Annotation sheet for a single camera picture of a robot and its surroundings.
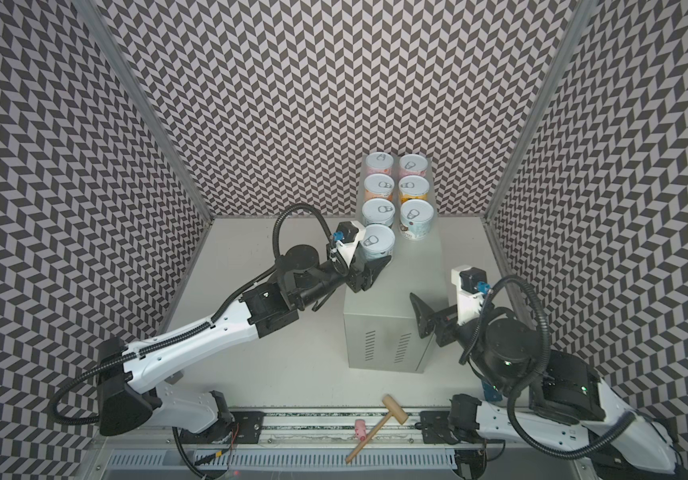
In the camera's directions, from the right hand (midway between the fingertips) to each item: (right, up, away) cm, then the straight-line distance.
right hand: (433, 299), depth 57 cm
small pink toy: (-14, -34, +14) cm, 39 cm away
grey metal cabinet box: (-8, -15, +31) cm, 35 cm away
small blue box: (+21, -29, +22) cm, 42 cm away
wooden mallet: (-5, -32, +18) cm, 37 cm away
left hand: (-10, +9, +7) cm, 15 cm away
